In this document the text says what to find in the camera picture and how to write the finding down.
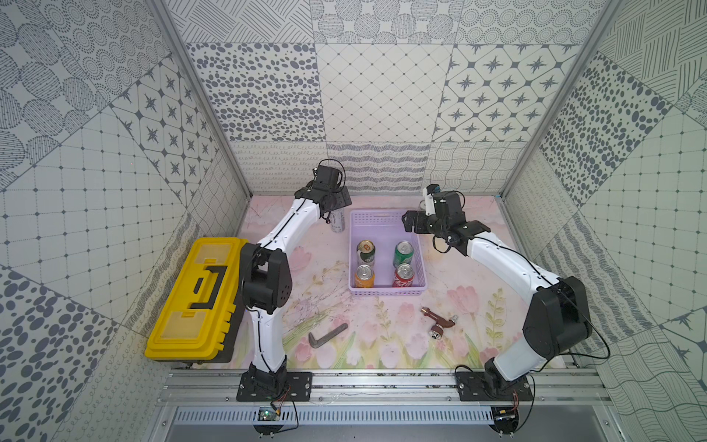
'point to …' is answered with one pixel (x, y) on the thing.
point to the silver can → (338, 220)
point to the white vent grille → (339, 416)
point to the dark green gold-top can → (365, 251)
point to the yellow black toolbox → (197, 320)
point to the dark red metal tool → (436, 331)
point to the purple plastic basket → (384, 227)
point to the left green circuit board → (267, 413)
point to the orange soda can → (365, 276)
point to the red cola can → (403, 275)
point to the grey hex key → (314, 343)
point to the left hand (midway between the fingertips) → (334, 195)
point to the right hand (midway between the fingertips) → (415, 220)
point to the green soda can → (403, 253)
